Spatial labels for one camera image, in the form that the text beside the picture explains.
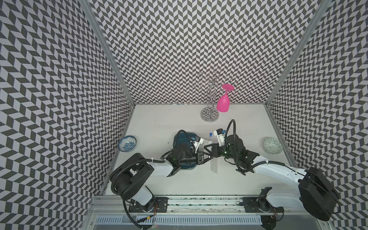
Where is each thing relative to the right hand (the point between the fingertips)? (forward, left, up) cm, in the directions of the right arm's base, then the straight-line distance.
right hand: (205, 149), depth 80 cm
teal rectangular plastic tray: (+3, +12, +8) cm, 15 cm away
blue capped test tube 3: (-4, -4, -12) cm, 14 cm away
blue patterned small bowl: (+10, +51, -10) cm, 53 cm away
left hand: (-5, -3, 0) cm, 6 cm away
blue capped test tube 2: (-4, -7, -13) cm, 15 cm away
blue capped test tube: (+5, -3, +6) cm, 8 cm away
